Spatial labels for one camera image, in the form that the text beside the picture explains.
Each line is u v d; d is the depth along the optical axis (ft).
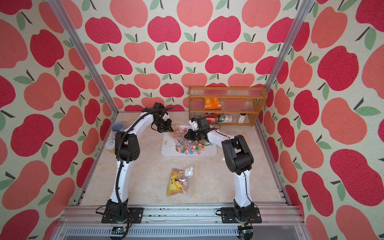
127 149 2.08
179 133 3.43
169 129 3.17
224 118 3.53
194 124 3.06
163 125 2.98
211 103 3.33
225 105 3.87
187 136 2.98
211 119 3.51
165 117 3.21
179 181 2.63
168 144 3.32
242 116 3.49
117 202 2.12
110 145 3.14
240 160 1.82
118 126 3.36
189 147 3.23
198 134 2.82
